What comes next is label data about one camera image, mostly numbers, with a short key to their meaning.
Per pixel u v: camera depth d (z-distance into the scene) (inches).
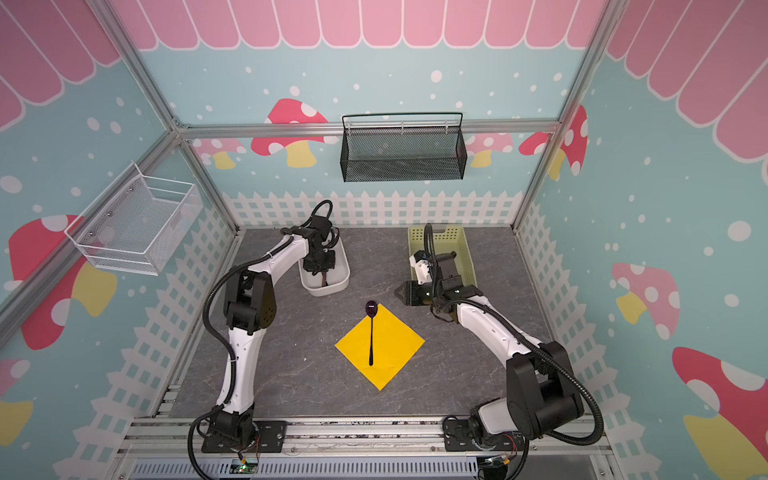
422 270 31.0
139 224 47.1
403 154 36.1
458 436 29.0
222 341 23.8
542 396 16.6
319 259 35.4
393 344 35.6
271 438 29.3
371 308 38.1
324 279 40.5
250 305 24.3
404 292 30.6
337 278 39.9
